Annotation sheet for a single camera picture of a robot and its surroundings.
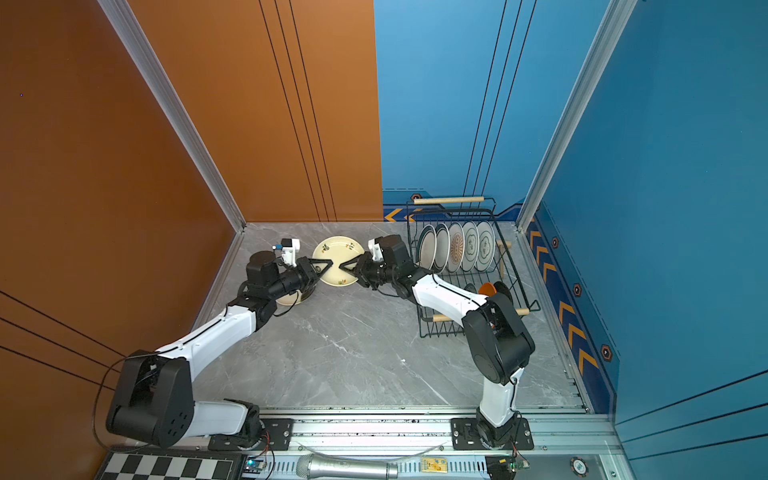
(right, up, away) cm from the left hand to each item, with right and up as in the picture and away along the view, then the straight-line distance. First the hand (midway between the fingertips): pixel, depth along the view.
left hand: (334, 261), depth 81 cm
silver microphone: (+1, -46, -15) cm, 48 cm away
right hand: (+1, -2, 0) cm, 3 cm away
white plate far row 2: (+32, +3, +13) cm, 35 cm away
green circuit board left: (-17, -48, -11) cm, 52 cm away
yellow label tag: (+26, -47, -13) cm, 55 cm away
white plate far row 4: (+43, +4, +20) cm, 48 cm away
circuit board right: (+42, -48, -12) cm, 65 cm away
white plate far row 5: (+48, +4, +21) cm, 52 cm away
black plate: (+48, -8, +4) cm, 48 cm away
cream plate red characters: (+1, +3, +2) cm, 4 cm away
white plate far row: (+28, +4, +23) cm, 37 cm away
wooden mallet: (+51, +5, +14) cm, 54 cm away
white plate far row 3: (+37, +2, +18) cm, 41 cm away
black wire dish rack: (+28, +19, +38) cm, 50 cm away
